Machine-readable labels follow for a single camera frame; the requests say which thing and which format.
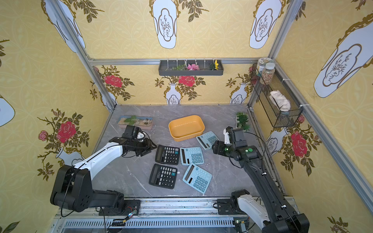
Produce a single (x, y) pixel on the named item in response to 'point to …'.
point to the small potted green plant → (242, 121)
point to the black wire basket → (262, 91)
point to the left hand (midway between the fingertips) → (150, 147)
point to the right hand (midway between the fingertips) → (219, 146)
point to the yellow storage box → (186, 127)
